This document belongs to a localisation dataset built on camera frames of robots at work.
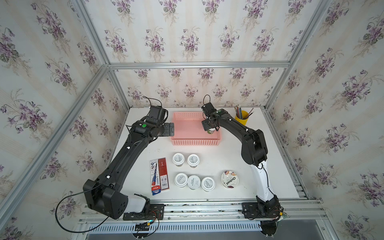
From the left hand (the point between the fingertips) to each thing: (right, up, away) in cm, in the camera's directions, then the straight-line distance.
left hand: (165, 129), depth 78 cm
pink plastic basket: (+12, -3, +32) cm, 34 cm away
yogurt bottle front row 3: (+22, -29, -2) cm, 36 cm away
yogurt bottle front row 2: (+15, -28, -2) cm, 31 cm away
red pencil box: (-2, -26, +6) cm, 27 cm away
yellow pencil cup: (+50, +5, +23) cm, 55 cm away
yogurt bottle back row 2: (+6, -18, +7) cm, 20 cm away
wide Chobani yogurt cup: (+34, -27, 0) cm, 44 cm away
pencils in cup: (+46, +10, +22) cm, 52 cm away
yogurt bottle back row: (+27, -2, +20) cm, 34 cm away
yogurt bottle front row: (+8, -27, 0) cm, 28 cm away
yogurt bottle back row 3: (+15, -19, +6) cm, 24 cm away
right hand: (+27, +2, +22) cm, 35 cm away
